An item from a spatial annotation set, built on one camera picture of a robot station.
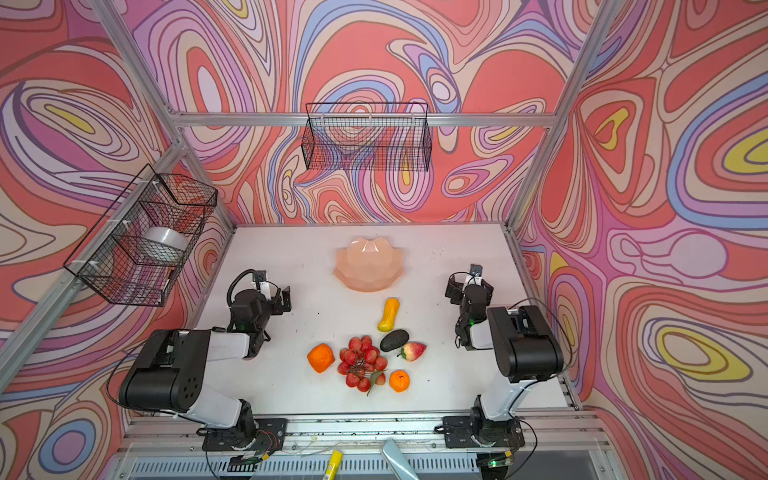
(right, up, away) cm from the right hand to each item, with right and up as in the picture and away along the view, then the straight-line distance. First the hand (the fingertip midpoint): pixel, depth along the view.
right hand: (469, 283), depth 96 cm
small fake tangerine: (-24, -25, -18) cm, 38 cm away
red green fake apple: (-20, -18, -14) cm, 30 cm away
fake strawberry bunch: (-34, -21, -14) cm, 42 cm away
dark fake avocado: (-25, -15, -12) cm, 31 cm away
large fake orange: (-45, -19, -16) cm, 52 cm away
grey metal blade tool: (-25, -36, -31) cm, 54 cm away
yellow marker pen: (-39, -39, -29) cm, 63 cm away
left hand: (-62, -1, -3) cm, 62 cm away
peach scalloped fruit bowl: (-33, +5, +11) cm, 35 cm away
